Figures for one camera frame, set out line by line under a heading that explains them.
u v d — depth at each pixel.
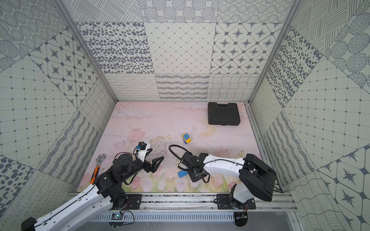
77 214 0.49
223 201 0.72
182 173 0.83
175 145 0.76
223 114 1.10
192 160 0.66
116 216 0.72
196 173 0.59
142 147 0.64
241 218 0.70
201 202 0.76
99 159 0.88
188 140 0.93
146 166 0.67
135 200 0.74
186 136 0.91
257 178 0.43
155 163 0.67
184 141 0.95
